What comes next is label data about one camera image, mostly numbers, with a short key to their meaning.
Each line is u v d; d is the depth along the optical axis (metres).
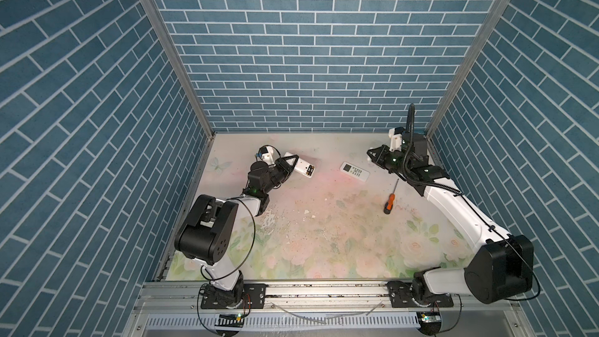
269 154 0.83
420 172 0.59
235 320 0.72
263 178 0.71
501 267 0.41
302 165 0.86
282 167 0.79
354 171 1.05
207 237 0.46
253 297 0.74
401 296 0.74
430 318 0.74
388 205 0.93
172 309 0.73
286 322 0.77
